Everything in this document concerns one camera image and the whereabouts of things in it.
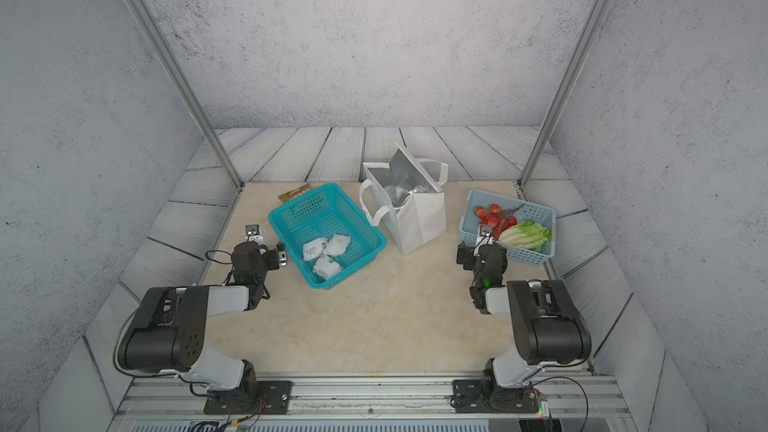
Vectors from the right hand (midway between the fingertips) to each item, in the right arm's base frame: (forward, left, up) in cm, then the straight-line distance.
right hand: (482, 241), depth 94 cm
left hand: (-1, +67, +1) cm, 67 cm away
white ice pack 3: (-7, +48, -4) cm, 49 cm away
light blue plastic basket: (+11, +2, -6) cm, 12 cm away
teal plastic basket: (+17, +52, -6) cm, 55 cm away
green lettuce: (+4, -16, -2) cm, 16 cm away
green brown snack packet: (+25, +67, -4) cm, 71 cm away
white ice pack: (-1, +53, -2) cm, 53 cm away
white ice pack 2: (0, +45, -2) cm, 45 cm away
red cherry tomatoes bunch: (+12, -8, -4) cm, 15 cm away
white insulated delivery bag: (+24, +22, -2) cm, 33 cm away
